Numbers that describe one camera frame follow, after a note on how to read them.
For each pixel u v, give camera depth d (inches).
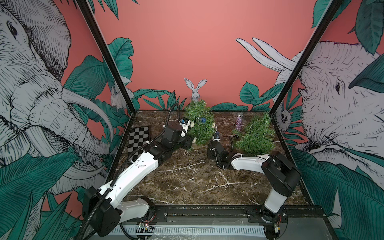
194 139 32.7
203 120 30.1
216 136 32.2
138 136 39.9
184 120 25.8
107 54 34.0
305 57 34.1
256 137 27.6
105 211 14.5
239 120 43.6
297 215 29.6
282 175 18.5
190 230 27.6
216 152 27.7
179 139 24.6
